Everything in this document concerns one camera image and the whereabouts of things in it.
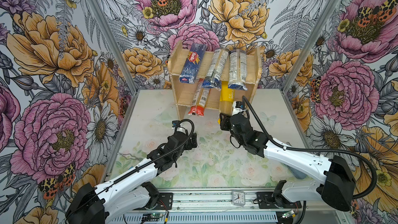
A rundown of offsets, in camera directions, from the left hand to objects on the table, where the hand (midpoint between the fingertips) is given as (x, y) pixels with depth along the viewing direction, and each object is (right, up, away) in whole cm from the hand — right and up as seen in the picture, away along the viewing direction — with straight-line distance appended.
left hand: (187, 139), depth 82 cm
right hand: (+18, +11, -4) cm, 21 cm away
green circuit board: (-13, -32, -12) cm, 36 cm away
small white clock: (+25, -26, -8) cm, 37 cm away
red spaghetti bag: (+6, +21, +1) cm, 22 cm away
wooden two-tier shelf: (-3, +25, +10) cm, 27 cm away
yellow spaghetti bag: (+19, +20, -5) cm, 28 cm away
